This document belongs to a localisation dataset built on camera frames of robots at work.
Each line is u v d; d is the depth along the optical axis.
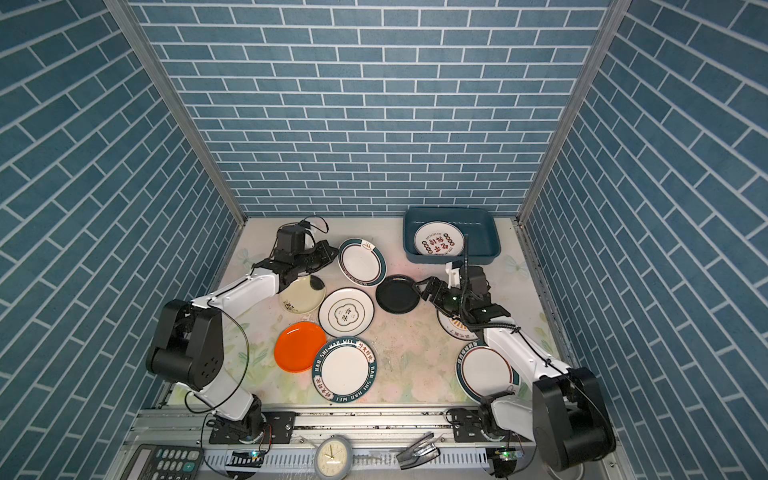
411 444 0.73
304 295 0.97
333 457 0.67
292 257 0.71
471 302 0.66
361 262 0.98
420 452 0.69
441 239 1.13
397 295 1.02
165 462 0.68
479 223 1.18
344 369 0.84
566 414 0.43
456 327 0.91
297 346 0.87
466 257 1.09
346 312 0.94
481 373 0.84
